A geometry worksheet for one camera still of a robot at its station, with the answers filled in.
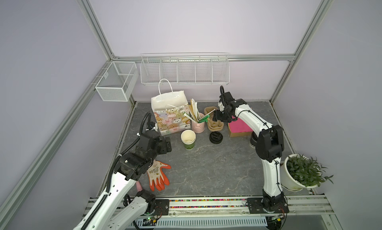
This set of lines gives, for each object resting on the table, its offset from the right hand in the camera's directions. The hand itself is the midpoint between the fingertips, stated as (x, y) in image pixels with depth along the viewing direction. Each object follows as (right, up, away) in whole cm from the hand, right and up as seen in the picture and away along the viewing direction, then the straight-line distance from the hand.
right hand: (217, 118), depth 96 cm
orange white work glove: (-35, -34, -16) cm, 51 cm away
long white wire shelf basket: (-21, +34, +6) cm, 40 cm away
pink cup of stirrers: (-12, -1, +3) cm, 13 cm away
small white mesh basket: (-67, +24, +3) cm, 71 cm away
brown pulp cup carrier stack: (-2, -5, +5) cm, 8 cm away
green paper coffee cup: (-18, -12, -5) cm, 22 cm away
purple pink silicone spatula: (-44, -37, -17) cm, 60 cm away
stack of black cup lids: (0, -13, +3) cm, 14 cm away
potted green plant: (+35, -25, -27) cm, 50 cm away
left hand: (-30, -11, -25) cm, 40 cm away
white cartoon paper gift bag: (-28, +6, -16) cm, 33 cm away
